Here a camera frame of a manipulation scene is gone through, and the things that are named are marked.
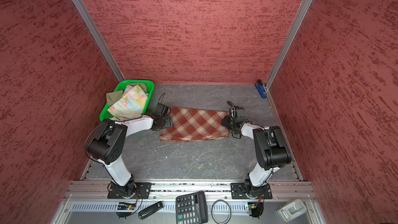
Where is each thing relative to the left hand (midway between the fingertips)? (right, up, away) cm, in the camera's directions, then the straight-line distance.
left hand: (166, 126), depth 98 cm
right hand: (+37, +1, 0) cm, 37 cm away
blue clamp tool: (+69, +26, +18) cm, 76 cm away
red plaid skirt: (+18, +1, -1) cm, 18 cm away
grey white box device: (+64, -32, -30) cm, 78 cm away
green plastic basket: (-15, +27, +13) cm, 33 cm away
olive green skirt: (-35, +18, 0) cm, 39 cm away
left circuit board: (-13, -36, -26) cm, 46 cm away
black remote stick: (+1, -31, -32) cm, 44 cm away
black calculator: (+19, -32, -30) cm, 48 cm away
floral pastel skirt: (-23, +13, 0) cm, 26 cm away
